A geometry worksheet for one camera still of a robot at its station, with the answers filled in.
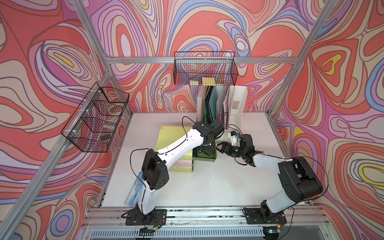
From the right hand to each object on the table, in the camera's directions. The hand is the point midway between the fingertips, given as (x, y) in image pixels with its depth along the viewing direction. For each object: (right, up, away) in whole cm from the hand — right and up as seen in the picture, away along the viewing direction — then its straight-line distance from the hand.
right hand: (218, 151), depth 90 cm
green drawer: (-11, 0, -14) cm, 18 cm away
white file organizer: (+16, +32, +21) cm, 41 cm away
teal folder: (-3, +29, -6) cm, 30 cm away
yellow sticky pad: (-6, +44, +1) cm, 44 cm away
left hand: (-9, +3, -8) cm, 12 cm away
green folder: (-6, +21, +6) cm, 22 cm away
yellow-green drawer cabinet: (-29, +11, -12) cm, 33 cm away
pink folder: (+4, +25, -2) cm, 25 cm away
